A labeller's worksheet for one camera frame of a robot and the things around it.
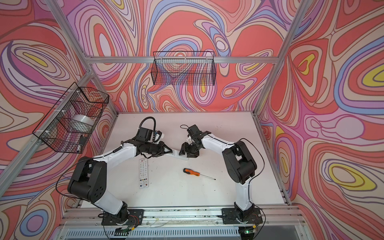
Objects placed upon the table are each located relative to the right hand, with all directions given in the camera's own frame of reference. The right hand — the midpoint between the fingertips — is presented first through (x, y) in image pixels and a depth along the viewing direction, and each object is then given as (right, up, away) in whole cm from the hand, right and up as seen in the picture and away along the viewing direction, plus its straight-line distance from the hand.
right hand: (184, 157), depth 91 cm
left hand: (-7, +5, -4) cm, 9 cm away
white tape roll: (-50, +23, -17) cm, 57 cm away
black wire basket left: (-56, +19, -18) cm, 62 cm away
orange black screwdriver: (+4, -8, -4) cm, 10 cm away
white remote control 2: (-24, -9, -4) cm, 26 cm away
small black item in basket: (-50, +12, -17) cm, 54 cm away
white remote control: (-5, +2, -2) cm, 6 cm away
